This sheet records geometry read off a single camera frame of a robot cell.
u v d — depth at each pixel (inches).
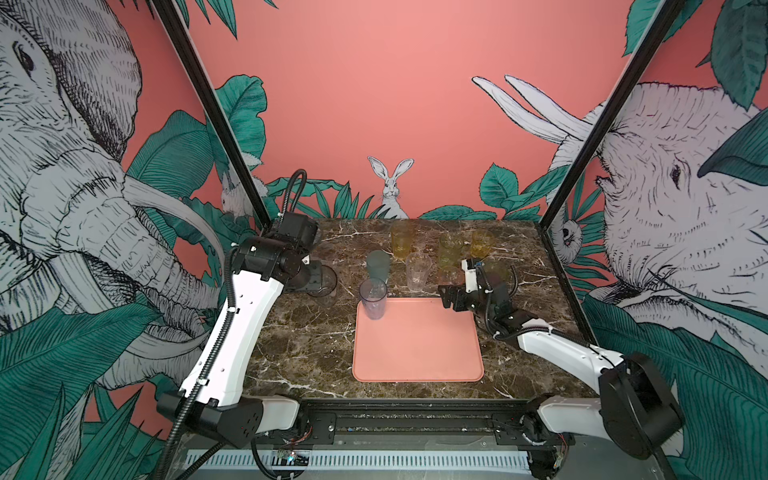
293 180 21.1
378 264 38.2
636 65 30.5
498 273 44.4
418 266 41.8
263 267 17.2
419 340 34.8
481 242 43.0
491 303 25.6
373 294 38.4
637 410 16.4
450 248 40.8
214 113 34.0
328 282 27.1
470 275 30.2
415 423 30.3
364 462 27.6
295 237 19.9
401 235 42.2
